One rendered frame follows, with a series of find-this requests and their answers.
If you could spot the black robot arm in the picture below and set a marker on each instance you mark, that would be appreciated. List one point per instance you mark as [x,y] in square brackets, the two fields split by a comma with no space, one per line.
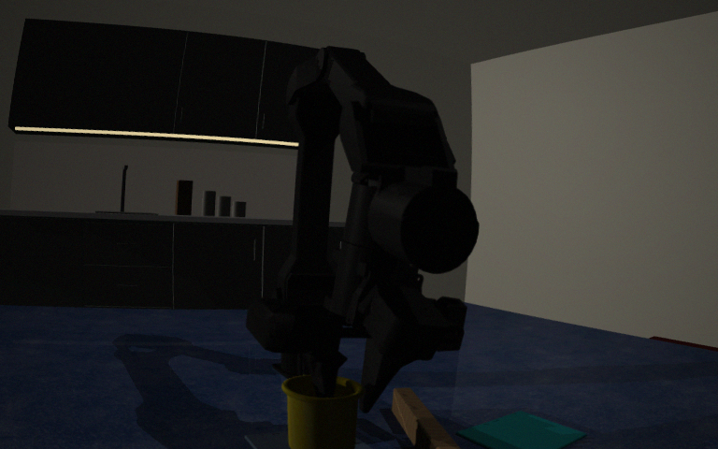
[404,201]

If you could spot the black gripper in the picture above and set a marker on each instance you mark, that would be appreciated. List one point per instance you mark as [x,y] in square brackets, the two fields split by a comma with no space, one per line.
[284,326]

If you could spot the olive yellow cup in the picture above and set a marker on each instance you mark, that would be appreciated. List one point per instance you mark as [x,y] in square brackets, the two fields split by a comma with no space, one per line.
[321,423]

